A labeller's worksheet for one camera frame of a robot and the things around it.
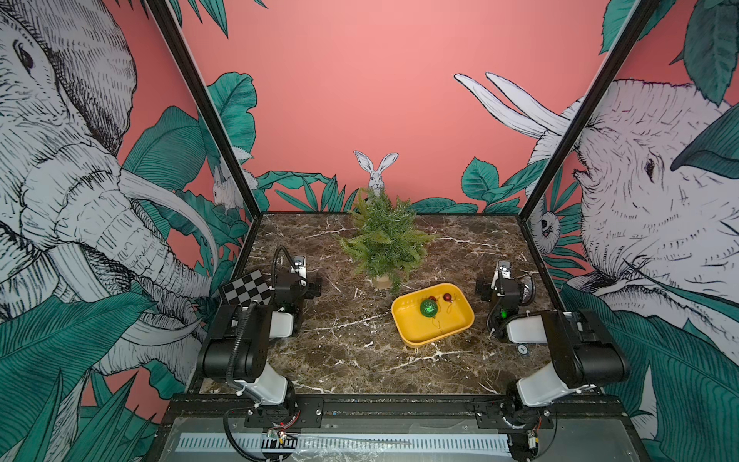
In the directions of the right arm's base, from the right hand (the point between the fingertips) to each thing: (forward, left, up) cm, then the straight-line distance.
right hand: (497, 271), depth 94 cm
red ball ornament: (-6, +16, -7) cm, 19 cm away
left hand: (0, +65, +1) cm, 65 cm away
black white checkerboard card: (-4, +83, -4) cm, 83 cm away
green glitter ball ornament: (-12, +24, -2) cm, 27 cm away
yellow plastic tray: (-17, +28, -8) cm, 34 cm away
